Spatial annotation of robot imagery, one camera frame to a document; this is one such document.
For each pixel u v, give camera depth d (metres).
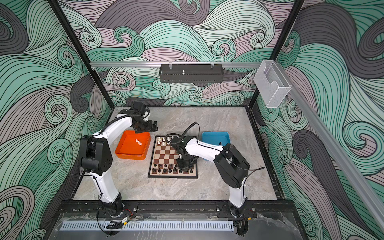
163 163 0.88
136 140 0.98
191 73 0.97
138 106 0.75
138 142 0.98
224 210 0.73
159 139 0.98
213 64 0.93
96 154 0.50
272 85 0.83
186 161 0.73
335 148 0.52
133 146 0.97
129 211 0.72
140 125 0.78
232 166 0.47
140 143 0.98
